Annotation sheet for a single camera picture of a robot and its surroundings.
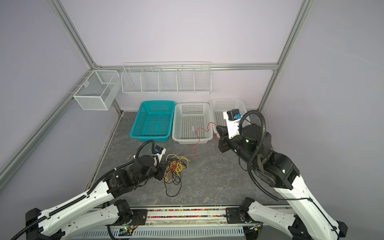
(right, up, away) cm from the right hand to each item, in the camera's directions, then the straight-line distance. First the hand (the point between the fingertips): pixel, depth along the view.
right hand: (218, 128), depth 57 cm
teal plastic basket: (-42, +4, +59) cm, 72 cm away
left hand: (-24, -19, +18) cm, 35 cm away
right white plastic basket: (+9, +17, +63) cm, 66 cm away
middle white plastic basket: (-12, +3, +56) cm, 57 cm away
